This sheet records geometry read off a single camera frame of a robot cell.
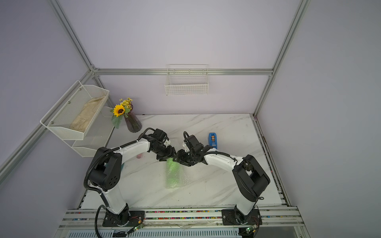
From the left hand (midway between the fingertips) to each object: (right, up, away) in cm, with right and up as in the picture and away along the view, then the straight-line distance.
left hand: (173, 159), depth 91 cm
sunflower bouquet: (-34, +31, 0) cm, 45 cm away
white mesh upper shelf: (-50, +26, -16) cm, 58 cm away
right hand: (+3, -1, -6) cm, 7 cm away
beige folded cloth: (-45, +22, -16) cm, 52 cm away
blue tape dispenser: (+26, +11, +10) cm, 30 cm away
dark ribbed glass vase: (-30, +24, +11) cm, 40 cm away
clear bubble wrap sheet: (+8, -9, -9) cm, 15 cm away
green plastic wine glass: (+1, -7, -9) cm, 11 cm away
